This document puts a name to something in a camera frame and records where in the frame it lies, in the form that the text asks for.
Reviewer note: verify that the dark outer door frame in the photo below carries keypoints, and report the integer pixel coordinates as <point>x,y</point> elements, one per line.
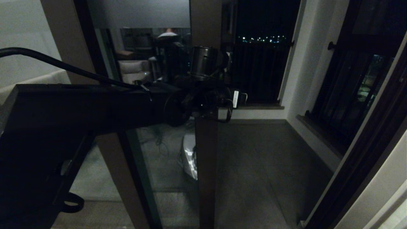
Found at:
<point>365,165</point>

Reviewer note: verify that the black metal balcony railing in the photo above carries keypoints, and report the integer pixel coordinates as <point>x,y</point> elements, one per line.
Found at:
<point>260,73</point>

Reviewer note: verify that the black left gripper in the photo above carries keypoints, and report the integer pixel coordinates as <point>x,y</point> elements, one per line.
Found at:
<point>206,95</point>

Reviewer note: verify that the brown framed glass sliding door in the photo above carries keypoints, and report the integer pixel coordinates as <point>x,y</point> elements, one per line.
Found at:
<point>206,159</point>

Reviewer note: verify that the grey rug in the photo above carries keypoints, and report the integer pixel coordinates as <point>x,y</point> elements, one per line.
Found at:
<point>95,178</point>

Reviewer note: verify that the brown framed fixed glass panel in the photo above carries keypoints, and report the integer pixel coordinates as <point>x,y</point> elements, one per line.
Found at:
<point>63,38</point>

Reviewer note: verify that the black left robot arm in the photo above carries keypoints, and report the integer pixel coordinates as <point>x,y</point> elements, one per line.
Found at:
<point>79,108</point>

